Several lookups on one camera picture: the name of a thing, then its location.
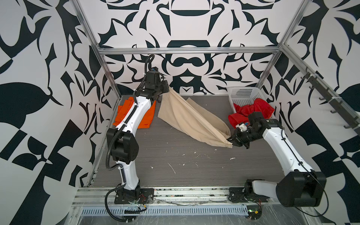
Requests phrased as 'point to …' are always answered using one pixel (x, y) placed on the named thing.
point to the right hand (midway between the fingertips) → (229, 141)
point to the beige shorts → (188, 117)
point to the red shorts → (244, 111)
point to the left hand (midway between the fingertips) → (165, 80)
